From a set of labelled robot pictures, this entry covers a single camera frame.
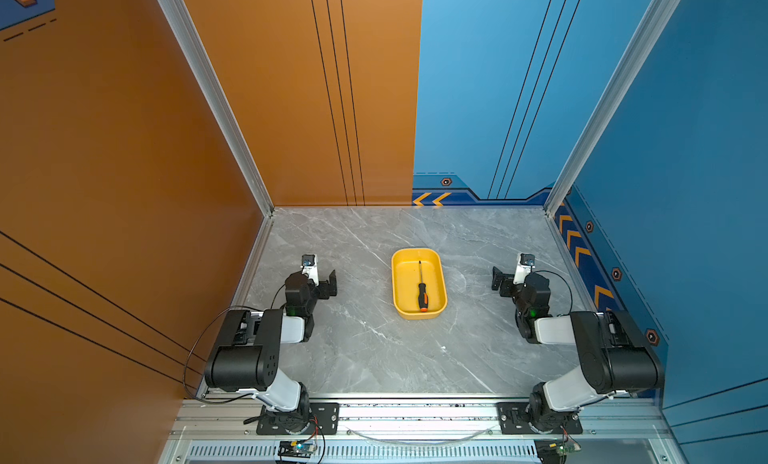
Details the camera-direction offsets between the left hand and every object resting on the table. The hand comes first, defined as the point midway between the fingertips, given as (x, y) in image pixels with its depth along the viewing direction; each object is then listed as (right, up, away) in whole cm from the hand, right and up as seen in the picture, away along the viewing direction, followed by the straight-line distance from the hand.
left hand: (319, 268), depth 94 cm
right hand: (+60, 0, -1) cm, 60 cm away
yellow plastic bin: (+32, -5, +3) cm, 32 cm away
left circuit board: (+1, -40, -23) cm, 47 cm away
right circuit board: (+62, -40, -24) cm, 78 cm away
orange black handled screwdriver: (+33, -9, -3) cm, 34 cm away
